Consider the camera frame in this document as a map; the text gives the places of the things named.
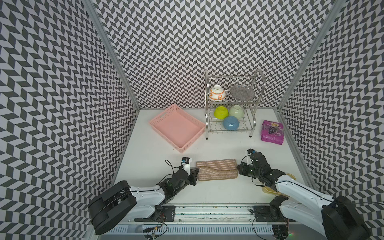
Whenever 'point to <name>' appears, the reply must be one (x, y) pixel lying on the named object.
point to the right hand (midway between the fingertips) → (236, 169)
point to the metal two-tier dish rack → (230, 101)
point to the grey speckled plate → (242, 92)
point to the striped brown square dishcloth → (212, 170)
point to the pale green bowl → (236, 110)
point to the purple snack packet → (272, 132)
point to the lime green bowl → (220, 112)
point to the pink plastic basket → (178, 127)
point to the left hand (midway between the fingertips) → (198, 171)
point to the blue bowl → (230, 123)
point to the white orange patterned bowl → (217, 93)
